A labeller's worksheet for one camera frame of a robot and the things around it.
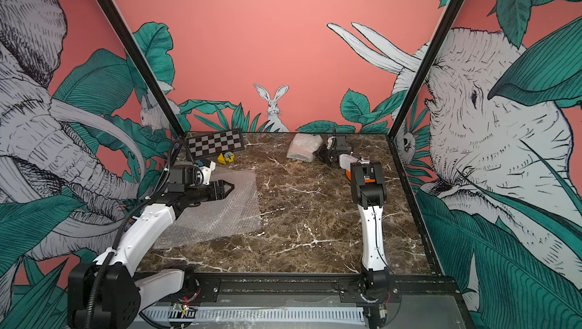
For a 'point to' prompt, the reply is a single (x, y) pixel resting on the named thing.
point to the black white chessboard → (208, 144)
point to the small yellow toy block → (228, 157)
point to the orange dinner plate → (348, 174)
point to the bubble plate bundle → (303, 146)
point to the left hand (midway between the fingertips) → (229, 184)
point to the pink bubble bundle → (236, 212)
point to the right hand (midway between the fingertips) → (311, 148)
